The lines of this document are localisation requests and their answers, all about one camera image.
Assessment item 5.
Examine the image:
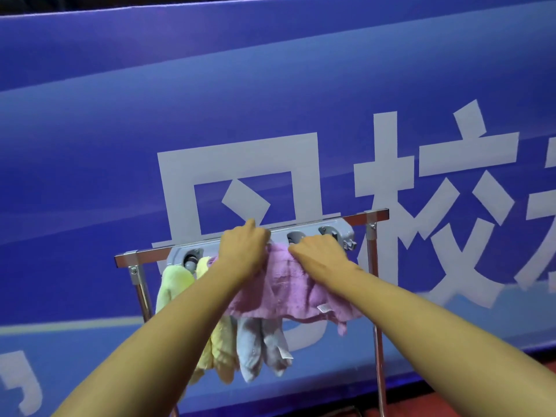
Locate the person's right hand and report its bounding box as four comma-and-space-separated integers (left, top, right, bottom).
288, 233, 361, 287

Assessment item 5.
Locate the person's left hand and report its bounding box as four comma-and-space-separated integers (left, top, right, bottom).
215, 219, 272, 285

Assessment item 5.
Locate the purple towel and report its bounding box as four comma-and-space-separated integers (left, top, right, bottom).
207, 242, 364, 337

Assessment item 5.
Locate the light green towel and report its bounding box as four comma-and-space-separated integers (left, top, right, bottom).
155, 264, 195, 316

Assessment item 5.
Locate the light blue towel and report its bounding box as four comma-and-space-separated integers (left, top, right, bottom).
236, 316, 294, 384

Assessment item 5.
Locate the chrome metal rack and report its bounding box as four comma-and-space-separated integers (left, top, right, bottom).
114, 208, 390, 417

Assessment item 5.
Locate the yellow towel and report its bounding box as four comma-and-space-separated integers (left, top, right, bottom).
189, 255, 240, 385

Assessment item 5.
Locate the person's right forearm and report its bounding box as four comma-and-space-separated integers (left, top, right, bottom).
334, 264, 556, 417

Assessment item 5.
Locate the person's left forearm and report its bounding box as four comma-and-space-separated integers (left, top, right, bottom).
52, 264, 261, 417

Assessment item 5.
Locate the blue printed banner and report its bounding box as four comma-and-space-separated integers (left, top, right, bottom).
0, 0, 556, 417

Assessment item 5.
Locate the grey plastic hook rail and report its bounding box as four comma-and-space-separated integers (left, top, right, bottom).
166, 215, 358, 272

